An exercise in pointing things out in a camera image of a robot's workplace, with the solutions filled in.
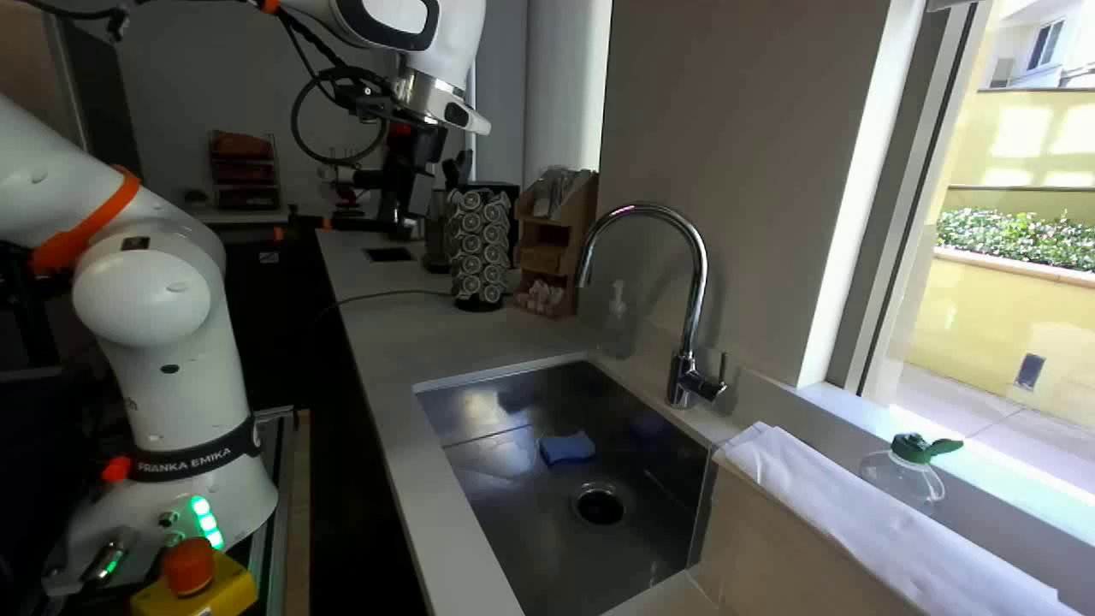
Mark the black coffee machine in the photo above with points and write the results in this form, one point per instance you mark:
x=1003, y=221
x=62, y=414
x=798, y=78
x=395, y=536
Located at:
x=390, y=198

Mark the blue sponge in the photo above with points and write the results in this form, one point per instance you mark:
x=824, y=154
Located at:
x=557, y=448

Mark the chrome kitchen tap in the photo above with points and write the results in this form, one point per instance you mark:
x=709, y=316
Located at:
x=685, y=379

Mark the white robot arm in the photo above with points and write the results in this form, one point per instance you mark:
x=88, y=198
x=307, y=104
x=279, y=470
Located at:
x=149, y=282

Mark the stainless steel sink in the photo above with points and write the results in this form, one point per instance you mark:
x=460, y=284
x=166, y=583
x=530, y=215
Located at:
x=588, y=536

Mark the wooden tea organizer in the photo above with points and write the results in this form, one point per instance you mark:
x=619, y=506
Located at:
x=551, y=221

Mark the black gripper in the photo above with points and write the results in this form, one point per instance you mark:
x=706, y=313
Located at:
x=417, y=146

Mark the white cloth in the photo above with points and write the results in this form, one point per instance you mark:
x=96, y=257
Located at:
x=915, y=555

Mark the coffee capsule carousel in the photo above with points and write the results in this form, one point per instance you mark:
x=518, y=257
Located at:
x=479, y=235

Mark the yellow emergency stop box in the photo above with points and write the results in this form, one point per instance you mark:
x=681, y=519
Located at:
x=196, y=579

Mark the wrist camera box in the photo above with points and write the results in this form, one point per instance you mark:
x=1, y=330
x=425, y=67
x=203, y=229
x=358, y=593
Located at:
x=439, y=104

